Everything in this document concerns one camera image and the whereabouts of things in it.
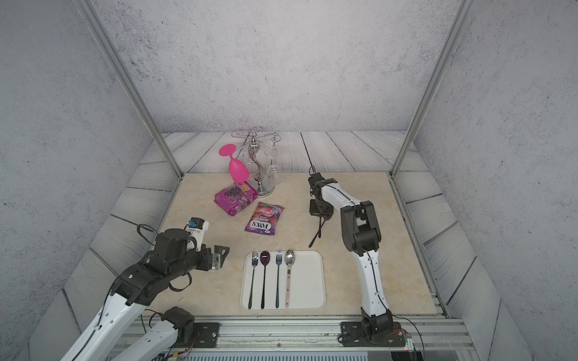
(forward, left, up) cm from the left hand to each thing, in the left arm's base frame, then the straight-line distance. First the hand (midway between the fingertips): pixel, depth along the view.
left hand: (220, 248), depth 73 cm
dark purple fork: (+19, -35, -19) cm, 44 cm away
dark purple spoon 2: (+23, -38, -18) cm, 48 cm away
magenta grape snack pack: (+33, +3, -14) cm, 36 cm away
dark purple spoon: (+4, -12, -18) cm, 22 cm away
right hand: (+26, -36, -18) cm, 48 cm away
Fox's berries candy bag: (+22, -11, -16) cm, 29 cm away
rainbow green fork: (+6, -8, -19) cm, 22 cm away
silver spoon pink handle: (+4, -22, -17) cm, 28 cm away
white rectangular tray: (-4, -28, -19) cm, 34 cm away
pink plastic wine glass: (+39, 0, -4) cm, 39 cm away
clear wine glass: (+37, -15, -2) cm, 40 cm away
